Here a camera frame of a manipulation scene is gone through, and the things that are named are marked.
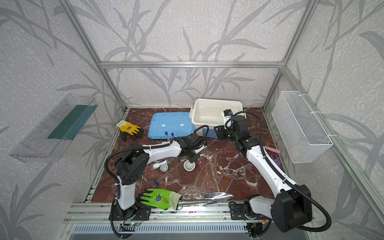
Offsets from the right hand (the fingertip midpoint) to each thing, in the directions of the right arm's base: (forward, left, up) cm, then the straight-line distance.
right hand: (217, 122), depth 81 cm
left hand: (-6, +12, -21) cm, 25 cm away
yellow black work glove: (+10, +61, -21) cm, 65 cm away
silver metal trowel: (-33, +5, -23) cm, 40 cm away
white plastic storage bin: (+28, +4, -22) cm, 35 cm away
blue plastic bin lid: (+18, +26, -24) cm, 40 cm away
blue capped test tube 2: (-2, +26, -9) cm, 27 cm away
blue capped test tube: (-1, +30, -8) cm, 31 cm away
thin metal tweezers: (-18, +19, -21) cm, 34 cm away
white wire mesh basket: (-16, -34, +11) cm, 39 cm away
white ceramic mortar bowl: (-16, +17, -21) cm, 31 cm away
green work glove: (-34, +30, -21) cm, 50 cm away
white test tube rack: (+1, +33, -22) cm, 39 cm away
